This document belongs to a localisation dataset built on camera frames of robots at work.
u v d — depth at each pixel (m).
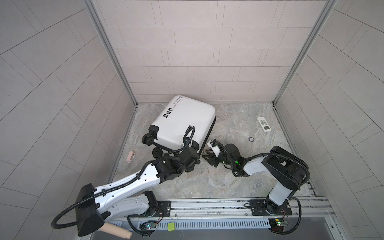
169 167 0.52
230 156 0.68
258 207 0.71
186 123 0.81
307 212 0.69
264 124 1.02
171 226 0.65
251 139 0.96
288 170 0.47
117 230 0.64
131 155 0.85
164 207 0.71
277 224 0.68
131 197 0.45
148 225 0.64
